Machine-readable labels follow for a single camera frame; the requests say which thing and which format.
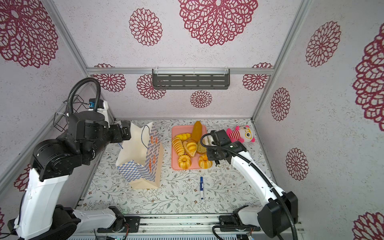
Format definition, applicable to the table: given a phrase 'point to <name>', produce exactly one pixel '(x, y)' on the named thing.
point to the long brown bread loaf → (197, 131)
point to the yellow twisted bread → (184, 136)
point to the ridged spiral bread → (178, 145)
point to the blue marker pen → (201, 185)
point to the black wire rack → (60, 120)
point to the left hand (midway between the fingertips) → (118, 127)
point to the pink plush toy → (240, 134)
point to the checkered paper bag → (140, 158)
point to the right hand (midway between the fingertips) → (211, 151)
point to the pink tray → (185, 152)
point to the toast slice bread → (201, 149)
